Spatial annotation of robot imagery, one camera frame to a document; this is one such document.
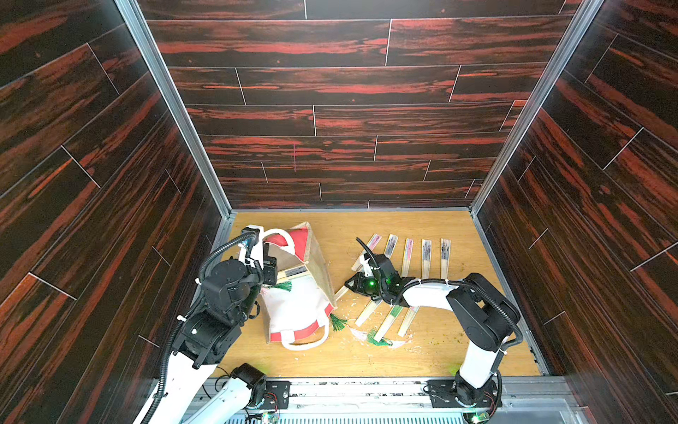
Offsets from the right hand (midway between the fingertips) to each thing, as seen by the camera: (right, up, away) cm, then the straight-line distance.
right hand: (349, 281), depth 94 cm
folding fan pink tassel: (+23, +6, +8) cm, 25 cm away
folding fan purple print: (+31, +8, +8) cm, 33 cm away
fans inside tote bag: (-22, +3, -7) cm, 23 cm away
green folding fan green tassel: (+9, -16, -10) cm, 21 cm away
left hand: (-21, +15, -30) cm, 40 cm away
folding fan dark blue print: (+39, +10, +11) cm, 42 cm away
